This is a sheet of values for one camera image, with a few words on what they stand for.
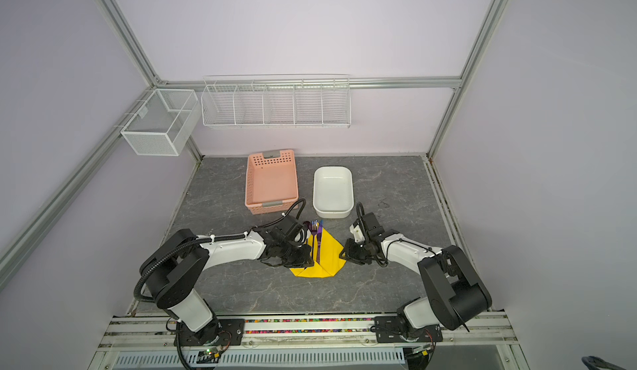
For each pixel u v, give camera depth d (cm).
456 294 43
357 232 85
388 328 74
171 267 46
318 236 94
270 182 106
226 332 74
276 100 98
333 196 105
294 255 77
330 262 87
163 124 101
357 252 80
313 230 96
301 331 75
